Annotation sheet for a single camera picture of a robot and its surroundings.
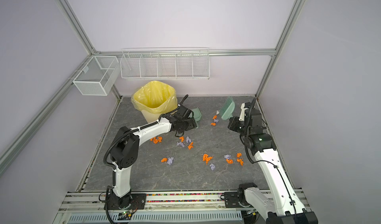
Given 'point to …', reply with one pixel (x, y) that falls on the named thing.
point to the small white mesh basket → (98, 76)
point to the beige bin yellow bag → (154, 99)
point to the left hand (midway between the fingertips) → (193, 127)
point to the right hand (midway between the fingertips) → (231, 119)
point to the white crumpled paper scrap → (217, 112)
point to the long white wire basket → (165, 63)
